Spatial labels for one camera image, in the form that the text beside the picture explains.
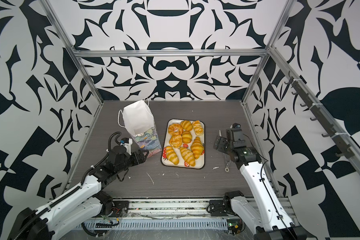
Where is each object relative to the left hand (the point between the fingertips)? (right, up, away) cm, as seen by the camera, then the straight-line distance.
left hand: (143, 150), depth 83 cm
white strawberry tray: (+22, +1, +13) cm, 26 cm away
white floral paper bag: (-5, +16, +10) cm, 20 cm away
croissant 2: (+30, 0, +8) cm, 31 cm away
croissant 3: (+15, -4, +6) cm, 16 cm away
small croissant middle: (+25, +6, +13) cm, 28 cm away
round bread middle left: (+18, +4, +10) cm, 21 cm away
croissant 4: (+25, -4, +4) cm, 25 cm away
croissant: (+32, +11, +16) cm, 38 cm away
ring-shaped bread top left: (+17, +10, +20) cm, 28 cm away
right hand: (+42, +6, -5) cm, 43 cm away
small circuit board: (+46, -32, -12) cm, 58 cm away
